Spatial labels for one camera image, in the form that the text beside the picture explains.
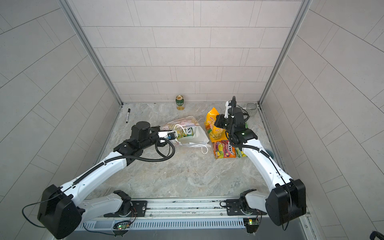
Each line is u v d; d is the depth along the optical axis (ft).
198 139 2.99
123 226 2.10
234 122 1.88
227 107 2.28
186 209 2.37
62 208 1.20
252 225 2.23
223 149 2.85
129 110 3.66
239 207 2.33
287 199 1.25
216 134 2.57
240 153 2.85
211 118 2.62
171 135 2.07
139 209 2.33
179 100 3.46
